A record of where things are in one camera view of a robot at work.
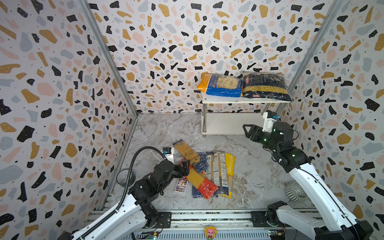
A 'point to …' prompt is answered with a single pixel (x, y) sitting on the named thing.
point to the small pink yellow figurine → (210, 231)
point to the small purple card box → (181, 185)
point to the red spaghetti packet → (205, 186)
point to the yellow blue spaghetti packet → (187, 151)
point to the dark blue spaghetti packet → (201, 165)
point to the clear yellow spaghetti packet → (220, 167)
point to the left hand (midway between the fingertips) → (183, 159)
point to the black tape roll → (122, 177)
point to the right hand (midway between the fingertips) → (246, 124)
